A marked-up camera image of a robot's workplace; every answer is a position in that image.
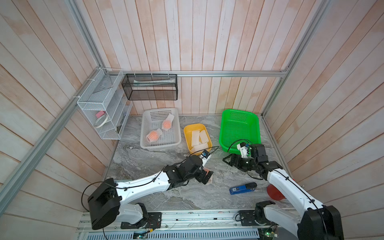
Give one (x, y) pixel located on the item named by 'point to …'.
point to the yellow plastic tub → (187, 130)
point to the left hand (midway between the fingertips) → (204, 169)
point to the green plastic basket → (237, 126)
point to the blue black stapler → (248, 187)
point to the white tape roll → (101, 121)
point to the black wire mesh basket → (150, 87)
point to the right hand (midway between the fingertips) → (228, 160)
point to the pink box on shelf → (99, 114)
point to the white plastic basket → (152, 119)
